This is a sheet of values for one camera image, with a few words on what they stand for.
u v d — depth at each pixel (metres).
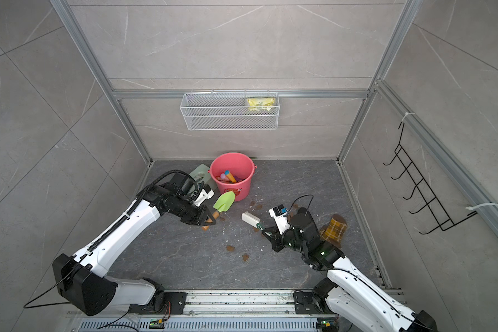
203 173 1.02
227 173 0.91
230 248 0.86
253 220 0.79
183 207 0.62
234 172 0.98
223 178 0.91
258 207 1.01
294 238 0.61
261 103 0.84
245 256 0.84
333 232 0.90
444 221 0.58
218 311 0.73
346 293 0.50
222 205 0.78
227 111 1.01
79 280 0.38
